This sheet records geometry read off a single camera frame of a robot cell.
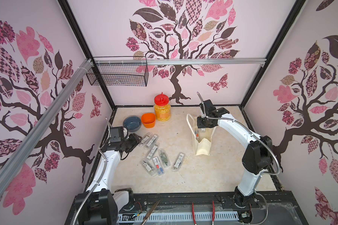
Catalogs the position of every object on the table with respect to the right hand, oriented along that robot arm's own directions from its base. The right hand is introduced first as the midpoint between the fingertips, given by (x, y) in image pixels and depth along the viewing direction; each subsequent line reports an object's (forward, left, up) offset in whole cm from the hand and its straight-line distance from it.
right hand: (200, 122), depth 90 cm
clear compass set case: (-4, +38, -13) cm, 40 cm away
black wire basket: (+32, +54, +20) cm, 65 cm away
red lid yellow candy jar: (+16, +26, -2) cm, 31 cm away
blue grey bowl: (+10, +49, -12) cm, 51 cm away
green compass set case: (-18, +24, -15) cm, 34 cm away
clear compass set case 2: (-5, +33, -14) cm, 37 cm away
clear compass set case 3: (-21, +15, -14) cm, 29 cm away
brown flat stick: (-48, +31, -14) cm, 59 cm away
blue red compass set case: (-25, +27, -15) cm, 40 cm away
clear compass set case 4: (-3, +2, -7) cm, 8 cm away
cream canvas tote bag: (-4, -3, -13) cm, 14 cm away
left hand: (-13, +38, -2) cm, 40 cm away
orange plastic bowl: (+13, +37, -12) cm, 42 cm away
